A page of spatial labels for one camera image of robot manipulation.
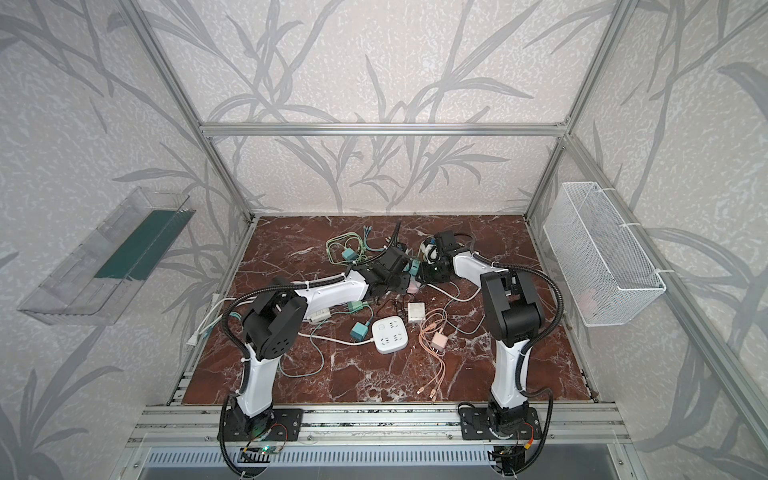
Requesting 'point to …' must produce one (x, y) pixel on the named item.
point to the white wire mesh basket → (605, 274)
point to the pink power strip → (413, 287)
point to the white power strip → (389, 335)
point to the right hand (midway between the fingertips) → (423, 268)
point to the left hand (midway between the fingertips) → (409, 269)
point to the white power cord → (193, 337)
